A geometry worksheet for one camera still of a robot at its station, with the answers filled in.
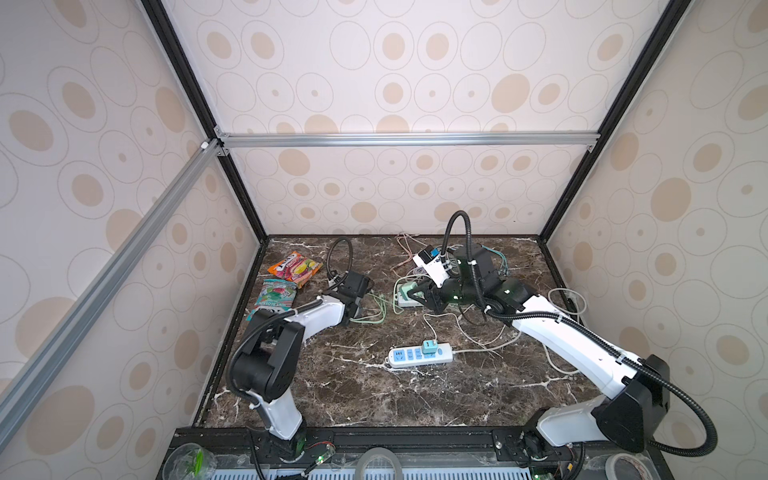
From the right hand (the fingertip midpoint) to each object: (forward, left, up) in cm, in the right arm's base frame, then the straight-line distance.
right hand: (414, 289), depth 74 cm
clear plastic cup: (-34, +51, -18) cm, 64 cm away
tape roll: (-34, -46, -23) cm, 62 cm away
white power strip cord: (+13, -48, -26) cm, 56 cm away
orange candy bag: (+24, +40, -21) cm, 51 cm away
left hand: (+10, +18, -18) cm, 28 cm away
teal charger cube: (-7, -5, -18) cm, 20 cm away
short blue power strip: (-8, 0, -22) cm, 23 cm away
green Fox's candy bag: (+14, +45, -21) cm, 52 cm away
